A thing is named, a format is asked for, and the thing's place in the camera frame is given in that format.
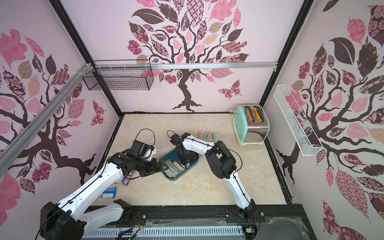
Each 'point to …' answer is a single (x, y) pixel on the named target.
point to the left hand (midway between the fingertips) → (160, 173)
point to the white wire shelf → (296, 125)
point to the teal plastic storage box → (171, 160)
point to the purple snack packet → (126, 178)
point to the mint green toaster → (251, 124)
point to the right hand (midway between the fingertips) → (188, 163)
